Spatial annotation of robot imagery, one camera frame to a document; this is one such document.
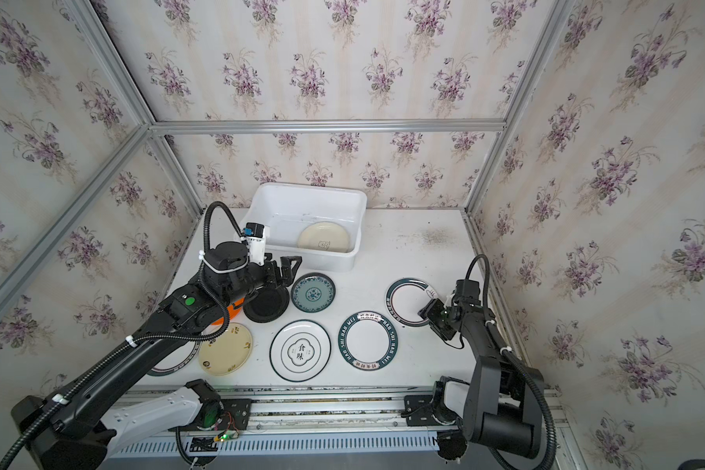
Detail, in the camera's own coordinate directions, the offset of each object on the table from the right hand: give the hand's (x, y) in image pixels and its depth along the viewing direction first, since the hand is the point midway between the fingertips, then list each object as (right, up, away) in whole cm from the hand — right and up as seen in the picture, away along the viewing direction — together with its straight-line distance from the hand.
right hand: (434, 317), depth 88 cm
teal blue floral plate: (-39, +6, +8) cm, 40 cm away
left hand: (-41, +20, -16) cm, 48 cm away
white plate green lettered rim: (-21, -7, -1) cm, 22 cm away
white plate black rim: (-41, -9, -4) cm, 42 cm away
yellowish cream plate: (-61, -9, -6) cm, 62 cm away
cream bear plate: (-37, +25, +23) cm, 50 cm away
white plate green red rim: (-8, +5, +7) cm, 11 cm away
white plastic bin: (-52, +36, +26) cm, 68 cm away
